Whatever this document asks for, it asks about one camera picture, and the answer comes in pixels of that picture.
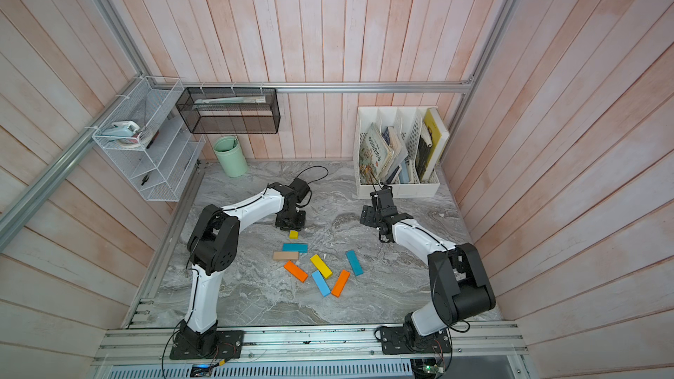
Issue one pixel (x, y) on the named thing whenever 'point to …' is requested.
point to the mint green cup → (229, 153)
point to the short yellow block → (294, 234)
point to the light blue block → (321, 283)
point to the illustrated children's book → (375, 155)
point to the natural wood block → (286, 254)
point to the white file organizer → (402, 117)
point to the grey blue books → (399, 159)
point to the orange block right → (340, 282)
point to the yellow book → (439, 135)
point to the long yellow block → (320, 266)
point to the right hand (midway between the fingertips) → (374, 212)
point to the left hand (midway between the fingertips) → (296, 230)
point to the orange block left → (297, 271)
